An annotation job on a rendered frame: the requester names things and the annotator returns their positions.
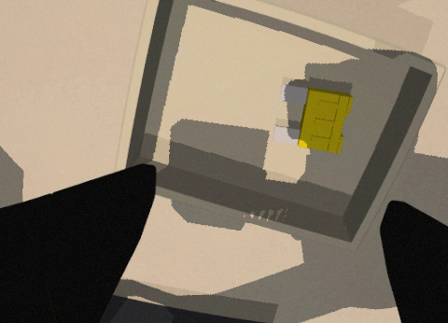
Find grey open tray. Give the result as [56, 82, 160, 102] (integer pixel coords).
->
[113, 0, 447, 252]

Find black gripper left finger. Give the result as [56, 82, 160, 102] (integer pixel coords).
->
[0, 163, 157, 323]

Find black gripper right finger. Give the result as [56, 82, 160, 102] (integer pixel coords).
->
[380, 200, 448, 323]

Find dark grey fuse block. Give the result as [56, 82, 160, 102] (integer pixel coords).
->
[100, 296, 261, 323]

